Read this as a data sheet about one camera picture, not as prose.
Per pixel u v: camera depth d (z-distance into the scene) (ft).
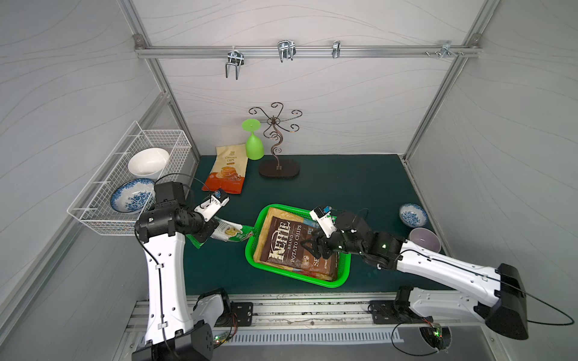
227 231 2.45
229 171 3.67
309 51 2.57
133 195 2.14
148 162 2.34
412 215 3.21
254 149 3.09
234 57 2.57
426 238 2.90
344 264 2.50
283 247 2.56
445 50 2.52
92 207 1.85
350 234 1.74
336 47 2.36
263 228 2.71
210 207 1.98
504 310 1.28
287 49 2.51
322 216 2.05
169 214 1.44
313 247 2.05
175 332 1.18
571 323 1.26
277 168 3.76
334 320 2.40
